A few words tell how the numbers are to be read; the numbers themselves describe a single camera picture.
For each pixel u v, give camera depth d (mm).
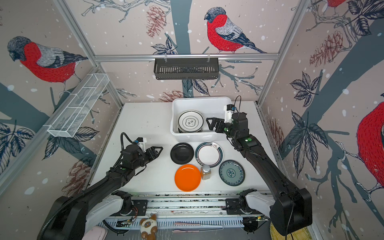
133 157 671
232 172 853
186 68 1063
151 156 747
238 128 578
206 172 755
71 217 404
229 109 683
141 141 794
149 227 659
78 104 782
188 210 730
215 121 679
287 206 381
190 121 1039
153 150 777
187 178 835
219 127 677
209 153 927
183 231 656
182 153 933
